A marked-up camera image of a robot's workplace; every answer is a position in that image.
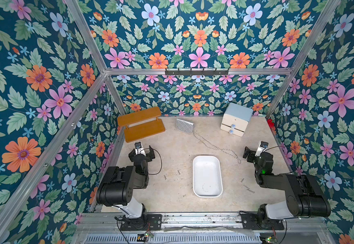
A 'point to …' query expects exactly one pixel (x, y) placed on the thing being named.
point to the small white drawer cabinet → (235, 119)
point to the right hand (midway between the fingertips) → (254, 147)
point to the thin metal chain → (207, 144)
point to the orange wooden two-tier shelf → (142, 124)
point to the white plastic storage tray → (207, 180)
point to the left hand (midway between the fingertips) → (142, 146)
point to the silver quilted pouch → (184, 126)
